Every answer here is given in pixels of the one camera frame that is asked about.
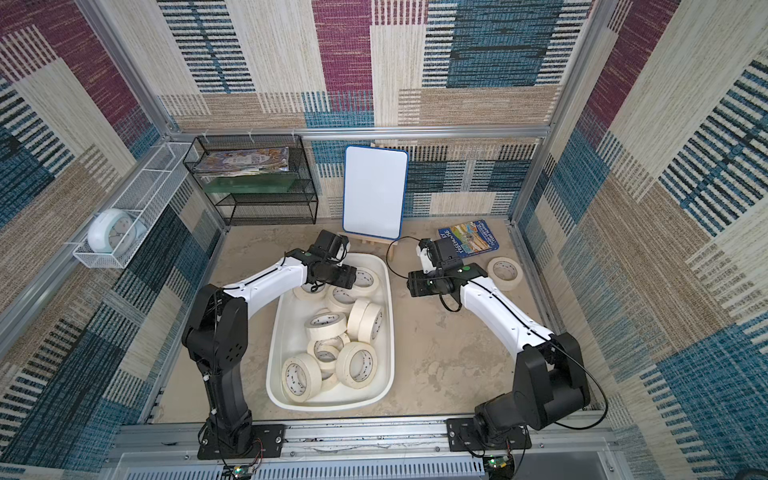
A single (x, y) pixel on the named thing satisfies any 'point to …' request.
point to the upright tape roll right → (370, 323)
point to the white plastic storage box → (287, 337)
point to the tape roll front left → (301, 377)
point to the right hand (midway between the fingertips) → (417, 279)
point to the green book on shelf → (250, 184)
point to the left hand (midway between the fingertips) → (344, 276)
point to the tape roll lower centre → (324, 351)
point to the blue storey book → (470, 239)
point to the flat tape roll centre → (325, 324)
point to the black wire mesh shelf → (298, 206)
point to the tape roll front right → (356, 364)
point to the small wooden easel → (371, 240)
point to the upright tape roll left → (355, 313)
